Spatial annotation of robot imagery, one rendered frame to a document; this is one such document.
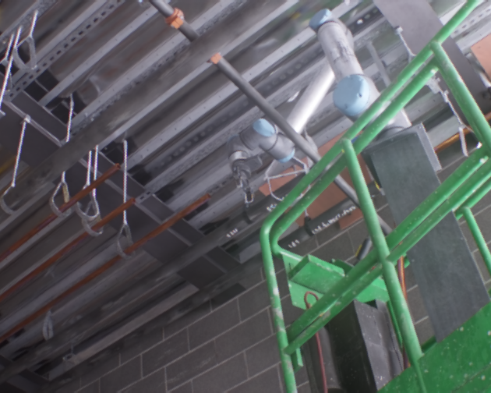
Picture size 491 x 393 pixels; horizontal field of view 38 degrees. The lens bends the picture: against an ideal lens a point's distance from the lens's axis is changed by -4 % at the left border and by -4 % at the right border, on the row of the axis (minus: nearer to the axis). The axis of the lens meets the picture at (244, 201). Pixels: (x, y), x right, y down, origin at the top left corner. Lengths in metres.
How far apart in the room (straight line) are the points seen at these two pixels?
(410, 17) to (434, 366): 2.01
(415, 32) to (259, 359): 1.96
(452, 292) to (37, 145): 2.27
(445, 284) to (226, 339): 2.39
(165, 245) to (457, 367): 2.61
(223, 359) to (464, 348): 2.68
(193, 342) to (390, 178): 2.36
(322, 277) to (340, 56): 0.87
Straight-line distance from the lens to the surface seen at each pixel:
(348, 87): 2.76
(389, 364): 2.56
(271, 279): 2.65
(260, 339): 4.27
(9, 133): 3.73
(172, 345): 4.77
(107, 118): 2.86
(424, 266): 2.31
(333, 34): 3.14
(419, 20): 3.56
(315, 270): 2.82
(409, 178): 2.56
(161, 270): 3.87
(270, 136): 3.16
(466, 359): 1.87
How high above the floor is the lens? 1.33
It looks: 47 degrees up
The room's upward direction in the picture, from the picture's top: 9 degrees counter-clockwise
